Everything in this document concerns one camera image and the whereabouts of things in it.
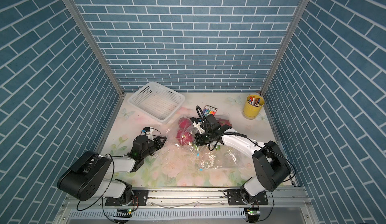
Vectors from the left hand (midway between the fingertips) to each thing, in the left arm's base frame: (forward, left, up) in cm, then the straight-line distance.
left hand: (170, 138), depth 89 cm
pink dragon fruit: (-3, -9, +7) cm, 12 cm away
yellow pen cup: (+24, -55, +5) cm, 60 cm away
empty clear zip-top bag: (-11, -26, -2) cm, 28 cm away
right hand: (-4, -15, +4) cm, 16 cm away
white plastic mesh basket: (+35, +15, -6) cm, 39 cm away
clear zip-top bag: (+4, 0, 0) cm, 4 cm away
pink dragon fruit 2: (+8, -8, +5) cm, 12 cm away
